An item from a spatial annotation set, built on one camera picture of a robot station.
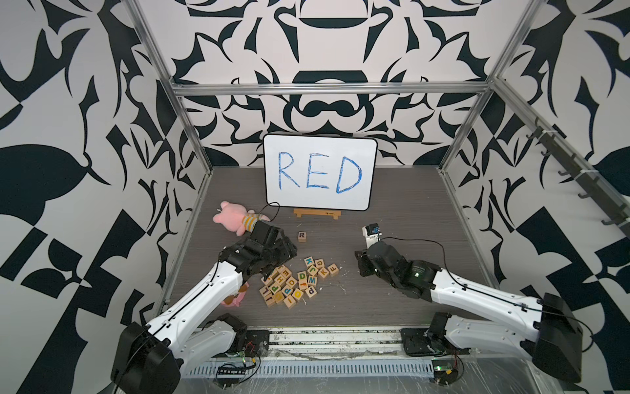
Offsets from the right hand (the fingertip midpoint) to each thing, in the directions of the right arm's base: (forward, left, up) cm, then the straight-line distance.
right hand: (356, 250), depth 80 cm
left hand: (+1, +22, 0) cm, 22 cm away
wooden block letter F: (-2, +7, -10) cm, 13 cm away
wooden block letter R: (+10, +18, -9) cm, 23 cm away
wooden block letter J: (-3, +14, -10) cm, 18 cm away
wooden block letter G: (0, +12, -9) cm, 15 cm away
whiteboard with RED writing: (+29, +10, +6) cm, 31 cm away
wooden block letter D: (-5, +18, -10) cm, 21 cm away
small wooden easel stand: (+20, +6, -8) cm, 22 cm away
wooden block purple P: (-10, +15, -9) cm, 20 cm away
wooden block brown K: (-3, +11, -10) cm, 15 cm away
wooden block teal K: (+1, +16, -10) cm, 18 cm away
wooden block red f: (-8, +17, -9) cm, 21 cm away
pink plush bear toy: (+16, +43, -4) cm, 46 cm away
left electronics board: (-31, +38, -15) cm, 51 cm away
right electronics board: (-31, -24, -14) cm, 41 cm away
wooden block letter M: (-6, +14, -10) cm, 18 cm away
